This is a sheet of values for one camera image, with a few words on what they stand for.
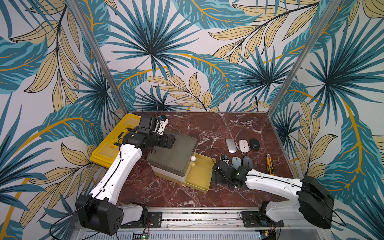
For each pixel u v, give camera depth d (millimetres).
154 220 732
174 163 708
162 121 676
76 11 681
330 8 691
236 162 907
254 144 985
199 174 878
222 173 639
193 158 752
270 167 902
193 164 800
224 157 997
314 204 408
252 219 732
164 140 676
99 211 370
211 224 733
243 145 985
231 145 1006
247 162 904
